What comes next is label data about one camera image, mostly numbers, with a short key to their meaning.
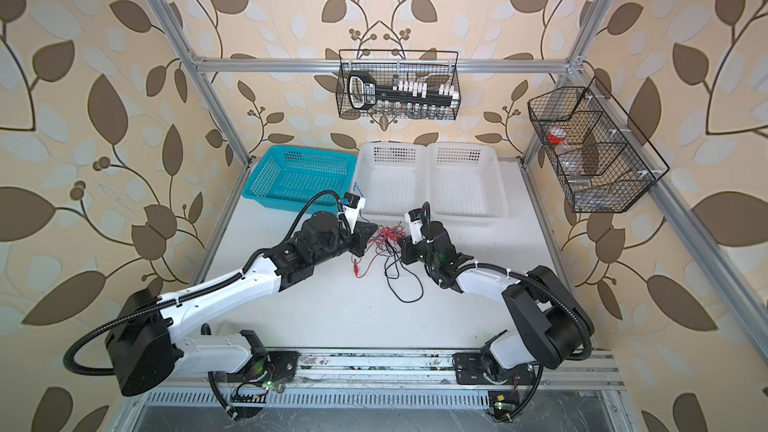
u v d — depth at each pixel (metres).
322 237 0.59
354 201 0.67
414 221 0.79
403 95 0.83
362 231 0.68
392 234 0.91
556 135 0.81
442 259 0.69
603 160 0.73
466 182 1.15
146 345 0.39
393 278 0.84
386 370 0.75
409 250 0.78
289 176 1.16
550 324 0.43
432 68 0.91
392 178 1.16
